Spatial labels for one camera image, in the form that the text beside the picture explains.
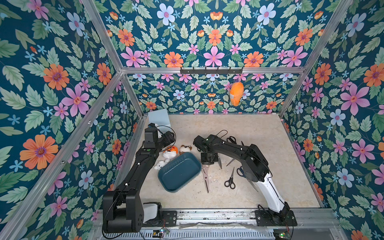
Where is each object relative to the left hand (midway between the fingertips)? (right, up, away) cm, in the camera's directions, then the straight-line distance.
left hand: (170, 134), depth 85 cm
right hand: (+22, -19, +8) cm, 31 cm away
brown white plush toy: (+7, -10, +11) cm, 16 cm away
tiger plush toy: (-1, -12, +6) cm, 13 cm away
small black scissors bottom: (+35, -28, +1) cm, 45 cm away
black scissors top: (+40, -5, +19) cm, 44 cm away
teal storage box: (+5, -23, +4) cm, 24 cm away
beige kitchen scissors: (+30, -18, +8) cm, 36 cm away
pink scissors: (+21, -21, +5) cm, 30 cm away
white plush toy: (-6, -18, +3) cm, 20 cm away
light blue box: (-9, +10, +10) cm, 16 cm away
